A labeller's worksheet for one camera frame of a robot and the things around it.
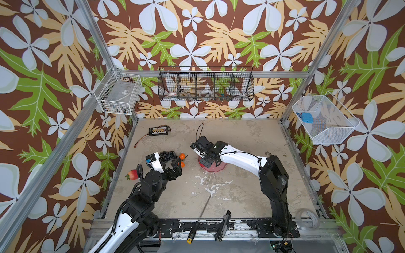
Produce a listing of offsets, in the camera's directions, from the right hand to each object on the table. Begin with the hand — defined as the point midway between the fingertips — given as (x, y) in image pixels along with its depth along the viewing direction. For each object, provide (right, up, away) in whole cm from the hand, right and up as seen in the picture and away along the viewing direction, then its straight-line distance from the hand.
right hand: (205, 157), depth 90 cm
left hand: (-15, +2, -17) cm, 23 cm away
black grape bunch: (-25, 0, +6) cm, 25 cm away
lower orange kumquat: (-14, -5, +4) cm, 15 cm away
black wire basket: (-2, +46, +8) cm, 47 cm away
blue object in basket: (+56, +23, -5) cm, 61 cm away
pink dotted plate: (+6, -7, +4) cm, 9 cm away
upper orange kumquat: (-14, 0, +8) cm, 16 cm away
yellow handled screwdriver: (-4, -30, -15) cm, 34 cm away
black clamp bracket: (+9, -31, -16) cm, 36 cm away
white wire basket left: (-48, +36, -4) cm, 60 cm away
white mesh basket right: (+64, +21, -8) cm, 68 cm away
